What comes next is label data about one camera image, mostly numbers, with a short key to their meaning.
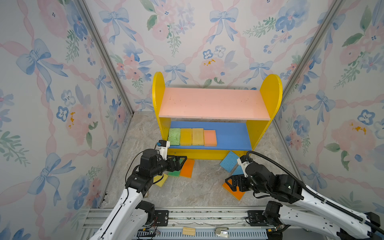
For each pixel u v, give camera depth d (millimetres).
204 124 949
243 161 641
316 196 451
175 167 663
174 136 860
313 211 460
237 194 800
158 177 638
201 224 730
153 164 587
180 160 674
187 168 897
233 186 619
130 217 583
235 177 639
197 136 860
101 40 805
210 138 860
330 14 708
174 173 879
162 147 676
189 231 707
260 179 517
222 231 689
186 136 859
